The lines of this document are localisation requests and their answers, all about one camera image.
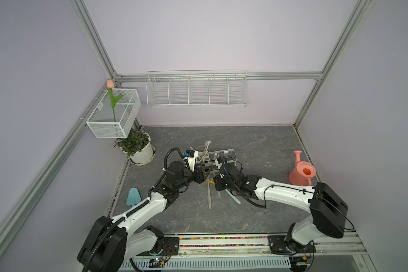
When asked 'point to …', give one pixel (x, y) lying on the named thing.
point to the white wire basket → (101, 122)
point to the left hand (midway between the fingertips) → (209, 167)
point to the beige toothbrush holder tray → (209, 157)
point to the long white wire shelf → (197, 88)
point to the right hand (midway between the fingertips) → (213, 178)
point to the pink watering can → (303, 171)
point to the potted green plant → (138, 147)
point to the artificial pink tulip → (114, 100)
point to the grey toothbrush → (209, 200)
